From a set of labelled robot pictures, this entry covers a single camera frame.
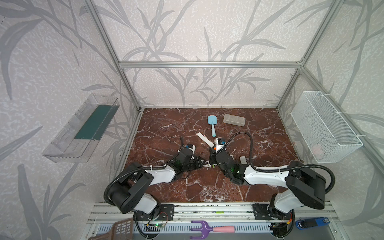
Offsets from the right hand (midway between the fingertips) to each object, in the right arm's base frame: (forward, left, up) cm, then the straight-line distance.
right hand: (210, 144), depth 84 cm
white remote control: (-8, +2, -11) cm, 13 cm away
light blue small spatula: (+28, -3, -13) cm, 32 cm away
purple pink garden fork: (-39, +3, -12) cm, 41 cm away
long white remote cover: (+11, +2, -14) cm, 18 cm away
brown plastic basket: (-39, +42, -13) cm, 59 cm away
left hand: (-5, +2, -9) cm, 11 cm away
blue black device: (-37, -42, -8) cm, 57 cm away
